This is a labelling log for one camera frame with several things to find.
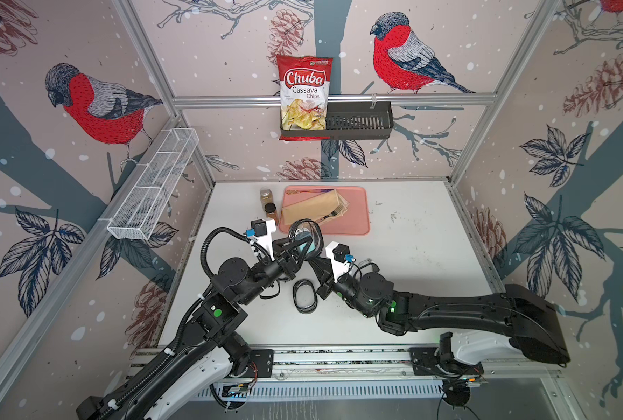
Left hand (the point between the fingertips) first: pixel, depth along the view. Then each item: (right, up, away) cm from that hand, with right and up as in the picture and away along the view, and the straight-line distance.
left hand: (311, 235), depth 60 cm
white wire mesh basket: (-49, +14, +17) cm, 54 cm away
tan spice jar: (-20, +10, +43) cm, 49 cm away
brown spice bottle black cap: (-17, +5, +40) cm, 44 cm away
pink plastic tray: (+17, 0, +47) cm, 50 cm away
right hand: (-1, -6, +5) cm, 8 cm away
